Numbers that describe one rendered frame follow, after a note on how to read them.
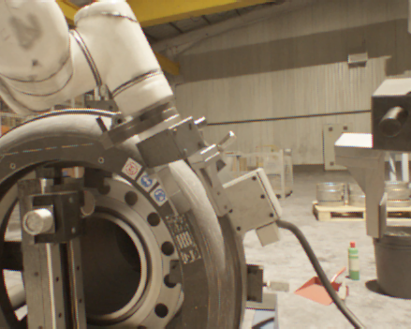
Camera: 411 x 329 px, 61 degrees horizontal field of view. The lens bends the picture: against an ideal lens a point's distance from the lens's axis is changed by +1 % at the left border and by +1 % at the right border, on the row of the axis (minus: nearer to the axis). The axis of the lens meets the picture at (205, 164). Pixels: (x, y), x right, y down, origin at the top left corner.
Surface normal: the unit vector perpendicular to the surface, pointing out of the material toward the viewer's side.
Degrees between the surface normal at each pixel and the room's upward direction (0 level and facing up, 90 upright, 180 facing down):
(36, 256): 90
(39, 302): 90
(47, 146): 90
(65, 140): 90
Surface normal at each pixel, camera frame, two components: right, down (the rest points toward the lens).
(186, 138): 0.54, -0.12
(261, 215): -0.24, 0.03
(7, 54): 0.26, 0.19
